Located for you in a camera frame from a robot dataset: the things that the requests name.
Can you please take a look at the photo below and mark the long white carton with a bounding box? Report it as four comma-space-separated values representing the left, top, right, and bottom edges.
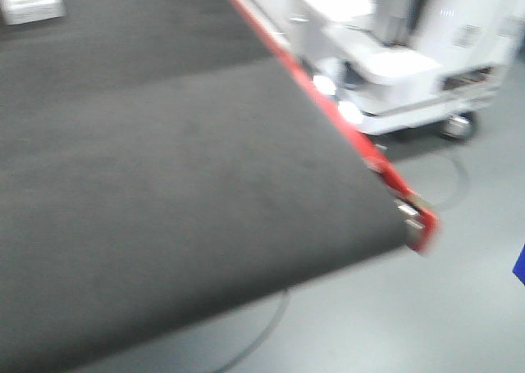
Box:
0, 0, 66, 26

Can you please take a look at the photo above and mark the dark grey conveyor, red edge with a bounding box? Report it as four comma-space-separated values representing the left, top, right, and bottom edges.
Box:
0, 0, 442, 373

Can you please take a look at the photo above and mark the white wheeled machine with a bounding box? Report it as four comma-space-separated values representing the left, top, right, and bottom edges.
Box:
286, 0, 521, 141

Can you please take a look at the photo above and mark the blue plastic box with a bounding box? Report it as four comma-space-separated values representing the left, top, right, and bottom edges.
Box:
511, 243, 525, 287

